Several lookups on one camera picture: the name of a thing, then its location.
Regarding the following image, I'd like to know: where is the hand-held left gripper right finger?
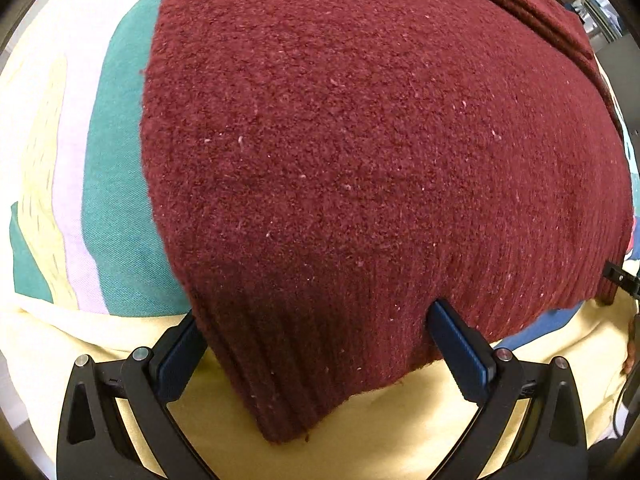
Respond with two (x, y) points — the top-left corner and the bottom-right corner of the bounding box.
(425, 299), (588, 480)

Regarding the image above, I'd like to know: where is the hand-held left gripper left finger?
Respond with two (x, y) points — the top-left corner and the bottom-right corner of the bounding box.
(56, 312), (226, 480)

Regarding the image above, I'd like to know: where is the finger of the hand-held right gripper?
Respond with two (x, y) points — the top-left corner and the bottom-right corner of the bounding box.
(602, 259), (640, 306)

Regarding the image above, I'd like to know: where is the maroon knit sweater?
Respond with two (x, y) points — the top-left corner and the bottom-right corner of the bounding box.
(140, 0), (636, 446)

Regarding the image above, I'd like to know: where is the yellow dinosaur print bedsheet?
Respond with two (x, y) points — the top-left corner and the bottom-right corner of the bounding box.
(0, 0), (640, 480)

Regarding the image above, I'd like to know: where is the black cable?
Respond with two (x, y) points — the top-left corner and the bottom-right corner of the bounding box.
(614, 374), (635, 433)

